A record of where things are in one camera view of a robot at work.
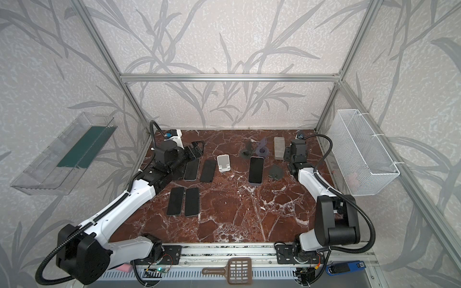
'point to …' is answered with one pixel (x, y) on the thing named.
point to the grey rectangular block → (279, 147)
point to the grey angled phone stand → (247, 151)
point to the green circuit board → (159, 270)
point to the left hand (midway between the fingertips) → (198, 144)
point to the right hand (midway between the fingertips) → (294, 147)
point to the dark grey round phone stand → (262, 150)
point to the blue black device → (337, 268)
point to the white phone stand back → (224, 163)
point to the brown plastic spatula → (239, 270)
